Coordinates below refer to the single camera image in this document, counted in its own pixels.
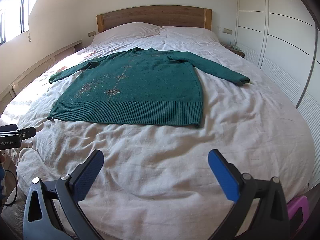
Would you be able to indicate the beige radiator cover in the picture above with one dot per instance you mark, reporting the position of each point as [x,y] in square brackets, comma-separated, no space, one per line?
[27,77]

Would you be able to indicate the pink plastic object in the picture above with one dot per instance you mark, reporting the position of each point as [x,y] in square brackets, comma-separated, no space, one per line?
[298,212]

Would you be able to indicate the wooden nightstand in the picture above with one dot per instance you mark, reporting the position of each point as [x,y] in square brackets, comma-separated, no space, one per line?
[234,49]

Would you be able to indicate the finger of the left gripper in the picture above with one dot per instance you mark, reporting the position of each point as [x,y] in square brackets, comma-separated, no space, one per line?
[12,130]

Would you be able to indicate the white pillow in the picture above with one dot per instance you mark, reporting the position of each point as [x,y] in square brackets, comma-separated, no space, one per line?
[189,32]
[128,30]

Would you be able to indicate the white bed duvet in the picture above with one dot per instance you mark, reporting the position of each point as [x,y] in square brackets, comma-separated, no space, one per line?
[156,182]

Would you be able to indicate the right wall switch plate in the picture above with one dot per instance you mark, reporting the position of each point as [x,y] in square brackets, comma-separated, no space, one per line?
[227,31]

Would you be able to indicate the window with dark frame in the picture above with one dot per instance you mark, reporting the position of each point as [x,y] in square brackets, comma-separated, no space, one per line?
[15,18]

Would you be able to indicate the right white pillow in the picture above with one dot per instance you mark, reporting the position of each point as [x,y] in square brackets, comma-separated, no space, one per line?
[189,32]

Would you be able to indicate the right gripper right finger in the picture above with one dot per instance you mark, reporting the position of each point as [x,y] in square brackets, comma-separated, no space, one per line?
[270,220]

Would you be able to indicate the left wall switch plate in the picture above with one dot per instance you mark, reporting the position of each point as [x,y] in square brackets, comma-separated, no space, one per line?
[93,33]

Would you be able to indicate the wall switch plate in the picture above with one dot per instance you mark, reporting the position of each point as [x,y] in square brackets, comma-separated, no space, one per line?
[227,31]
[93,33]

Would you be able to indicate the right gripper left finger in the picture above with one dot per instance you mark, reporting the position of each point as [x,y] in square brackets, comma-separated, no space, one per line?
[41,220]

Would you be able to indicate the wooden headboard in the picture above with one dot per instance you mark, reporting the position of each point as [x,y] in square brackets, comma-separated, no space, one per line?
[160,15]

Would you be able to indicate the white sliding wardrobe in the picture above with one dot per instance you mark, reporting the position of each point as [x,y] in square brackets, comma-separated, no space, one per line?
[281,38]

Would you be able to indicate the green knit sweater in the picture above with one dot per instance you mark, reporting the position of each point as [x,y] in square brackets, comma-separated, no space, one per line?
[138,87]

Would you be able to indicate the left white pillow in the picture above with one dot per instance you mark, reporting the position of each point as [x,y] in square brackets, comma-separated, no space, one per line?
[128,30]

